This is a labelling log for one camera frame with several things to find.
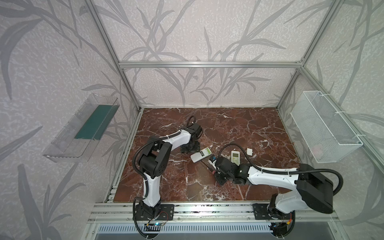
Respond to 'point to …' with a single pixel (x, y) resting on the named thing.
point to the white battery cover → (249, 151)
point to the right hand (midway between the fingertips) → (215, 169)
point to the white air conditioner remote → (235, 157)
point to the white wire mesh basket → (327, 136)
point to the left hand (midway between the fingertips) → (194, 147)
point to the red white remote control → (199, 155)
